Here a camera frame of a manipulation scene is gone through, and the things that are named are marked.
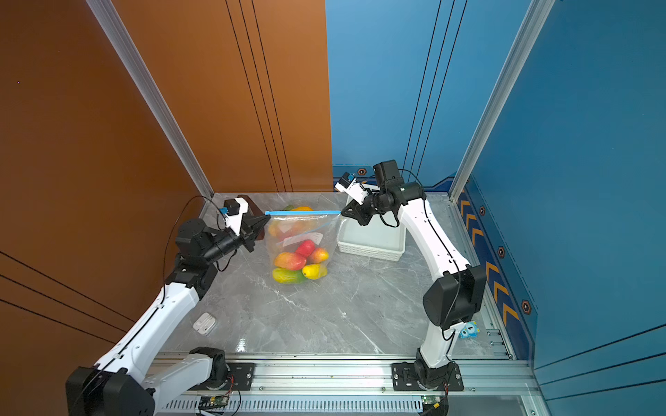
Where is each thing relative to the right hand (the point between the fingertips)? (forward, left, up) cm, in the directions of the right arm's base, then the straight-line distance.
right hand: (348, 209), depth 80 cm
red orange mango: (-7, +9, -15) cm, 20 cm away
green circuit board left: (-47, +37, -27) cm, 66 cm away
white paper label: (-2, +12, -11) cm, 16 cm away
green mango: (-14, +19, -17) cm, 30 cm away
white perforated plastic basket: (+8, -12, -27) cm, 30 cm away
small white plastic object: (-27, +46, -25) cm, 59 cm away
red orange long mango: (-10, +19, -14) cm, 26 cm away
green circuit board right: (-46, -24, -30) cm, 60 cm away
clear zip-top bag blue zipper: (+5, +23, -14) cm, 28 cm away
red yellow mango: (-6, +14, -13) cm, 20 cm away
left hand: (-7, +23, +6) cm, 24 cm away
